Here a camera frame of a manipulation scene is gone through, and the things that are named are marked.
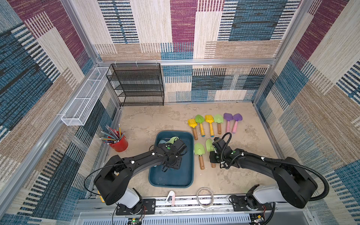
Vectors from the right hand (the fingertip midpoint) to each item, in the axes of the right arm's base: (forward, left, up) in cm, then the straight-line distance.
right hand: (213, 158), depth 90 cm
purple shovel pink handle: (+32, -22, +2) cm, 39 cm away
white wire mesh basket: (+12, +70, +34) cm, 79 cm away
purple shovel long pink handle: (+32, -16, +1) cm, 36 cm away
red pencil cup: (+7, +58, +6) cm, 59 cm away
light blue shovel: (+11, +33, +3) cm, 35 cm away
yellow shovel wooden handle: (+28, +12, +1) cm, 30 cm away
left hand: (-4, +23, +3) cm, 24 cm away
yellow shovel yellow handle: (+31, -1, +2) cm, 31 cm away
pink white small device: (-22, +25, +2) cm, 34 cm away
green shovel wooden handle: (+6, +8, +2) cm, 10 cm away
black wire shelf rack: (+52, +53, +19) cm, 77 cm away
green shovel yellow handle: (+31, +6, +2) cm, 32 cm away
